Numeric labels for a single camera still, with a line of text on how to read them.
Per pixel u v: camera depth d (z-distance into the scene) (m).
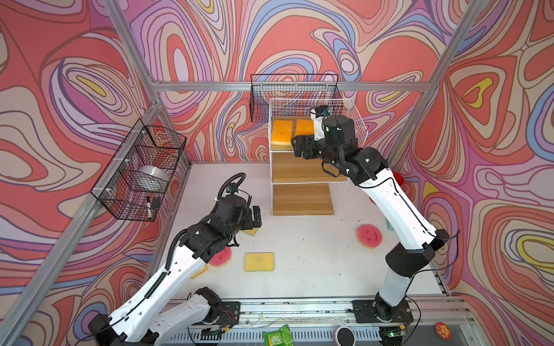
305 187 1.08
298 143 0.60
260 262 0.84
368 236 0.88
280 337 0.69
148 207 0.72
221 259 0.82
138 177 0.70
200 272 0.82
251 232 0.93
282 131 0.71
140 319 0.38
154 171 0.73
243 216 0.54
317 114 0.56
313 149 0.59
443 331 0.70
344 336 0.65
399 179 0.95
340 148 0.48
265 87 0.88
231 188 0.61
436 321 0.73
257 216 0.65
